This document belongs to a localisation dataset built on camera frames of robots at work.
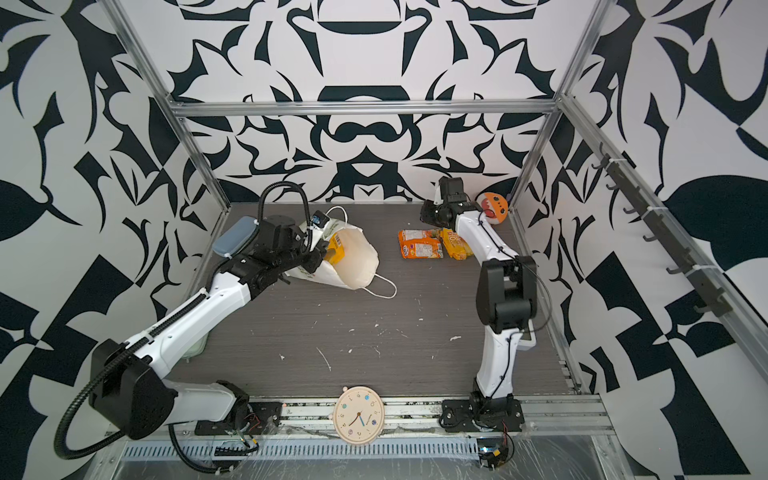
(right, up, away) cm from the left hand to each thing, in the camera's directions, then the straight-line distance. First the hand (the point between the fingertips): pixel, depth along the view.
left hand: (326, 235), depth 79 cm
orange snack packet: (+28, -3, +26) cm, 38 cm away
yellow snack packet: (+40, -4, +23) cm, 46 cm away
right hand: (+28, +8, +16) cm, 33 cm away
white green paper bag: (+8, -7, +17) cm, 20 cm away
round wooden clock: (+9, -43, -6) cm, 45 cm away
